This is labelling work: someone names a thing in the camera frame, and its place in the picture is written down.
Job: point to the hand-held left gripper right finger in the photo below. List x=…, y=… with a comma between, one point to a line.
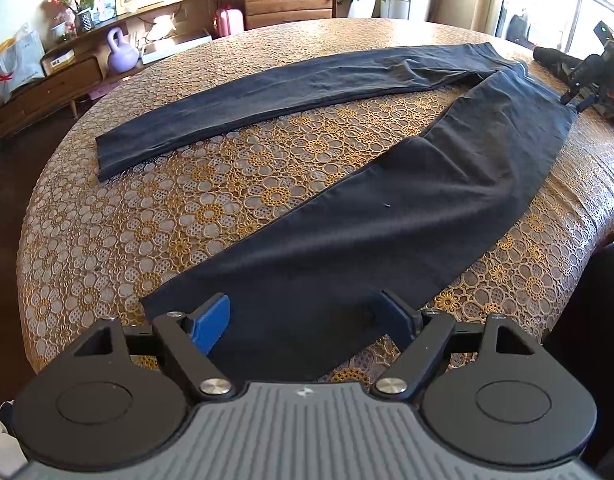
x=393, y=316

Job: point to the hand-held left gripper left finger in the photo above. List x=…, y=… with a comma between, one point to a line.
x=212, y=320

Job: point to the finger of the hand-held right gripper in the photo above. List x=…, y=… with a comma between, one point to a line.
x=570, y=96
x=585, y=101

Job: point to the dark navy pants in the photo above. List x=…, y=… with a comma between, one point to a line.
x=387, y=200

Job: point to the yellow lace tablecloth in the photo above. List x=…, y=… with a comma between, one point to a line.
x=162, y=220

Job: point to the person's dark clothing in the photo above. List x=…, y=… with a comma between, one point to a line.
x=592, y=340

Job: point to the wooden TV console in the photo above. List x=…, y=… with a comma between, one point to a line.
x=62, y=85

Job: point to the lavender kettlebell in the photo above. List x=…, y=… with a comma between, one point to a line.
x=121, y=52

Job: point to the wooden drawer chest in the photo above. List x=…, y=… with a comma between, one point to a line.
x=289, y=5

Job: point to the small white box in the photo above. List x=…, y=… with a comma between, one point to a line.
x=59, y=61

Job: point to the pink small case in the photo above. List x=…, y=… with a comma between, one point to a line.
x=228, y=20

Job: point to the white shopping bag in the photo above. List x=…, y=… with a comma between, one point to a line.
x=14, y=60

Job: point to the potted plant patterned pot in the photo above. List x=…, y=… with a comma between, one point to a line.
x=84, y=17

